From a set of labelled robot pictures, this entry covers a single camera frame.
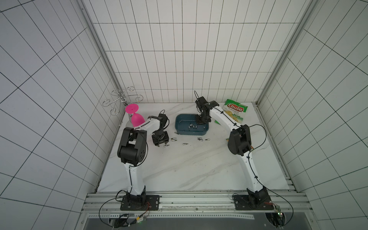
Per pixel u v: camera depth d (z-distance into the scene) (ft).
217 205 2.39
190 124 3.43
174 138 3.20
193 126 3.40
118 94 3.78
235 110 3.74
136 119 2.78
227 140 2.12
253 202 2.12
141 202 2.13
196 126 3.40
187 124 3.43
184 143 3.11
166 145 3.10
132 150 1.71
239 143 2.00
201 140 3.20
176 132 3.30
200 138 3.20
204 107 2.47
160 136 2.72
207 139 3.20
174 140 3.19
